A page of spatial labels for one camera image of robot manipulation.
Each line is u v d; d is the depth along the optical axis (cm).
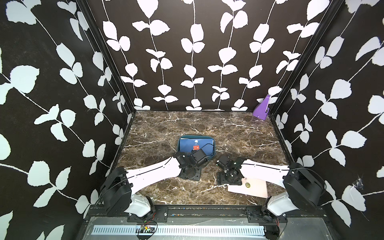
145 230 71
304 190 44
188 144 95
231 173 62
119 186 41
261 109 115
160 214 75
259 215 72
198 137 101
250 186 84
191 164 57
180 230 70
